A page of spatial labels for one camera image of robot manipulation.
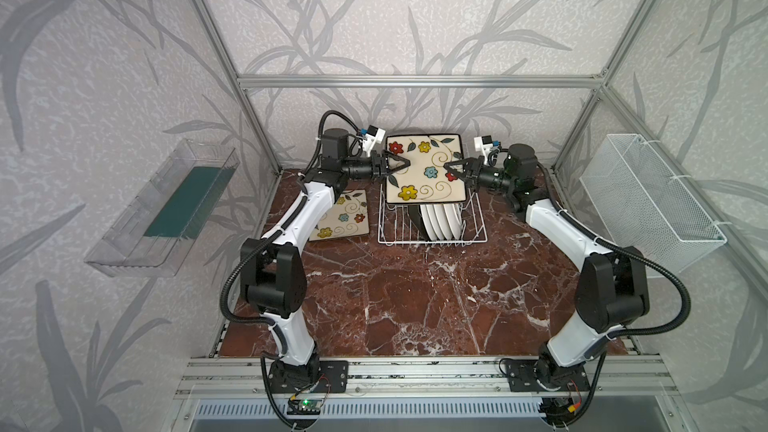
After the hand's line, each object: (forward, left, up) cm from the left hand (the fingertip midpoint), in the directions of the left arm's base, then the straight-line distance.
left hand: (409, 161), depth 75 cm
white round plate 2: (-5, -9, -19) cm, 22 cm away
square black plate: (-5, -3, -18) cm, 18 cm away
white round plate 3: (-7, -13, -25) cm, 29 cm away
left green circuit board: (-49, +25, -35) cm, 66 cm away
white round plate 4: (-2, -14, -21) cm, 26 cm away
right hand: (+2, -10, -2) cm, 10 cm away
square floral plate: (+6, +21, -34) cm, 40 cm away
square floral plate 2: (-2, -5, -4) cm, 7 cm away
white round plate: (-6, -6, -20) cm, 21 cm away
